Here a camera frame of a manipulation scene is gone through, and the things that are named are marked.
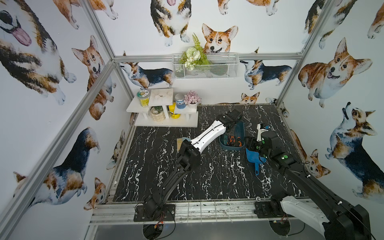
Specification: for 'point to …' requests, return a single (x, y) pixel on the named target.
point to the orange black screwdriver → (239, 141)
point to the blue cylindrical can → (180, 102)
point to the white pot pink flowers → (192, 99)
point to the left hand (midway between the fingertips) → (226, 127)
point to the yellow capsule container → (171, 111)
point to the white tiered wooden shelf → (164, 97)
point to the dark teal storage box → (235, 139)
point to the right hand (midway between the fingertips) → (252, 134)
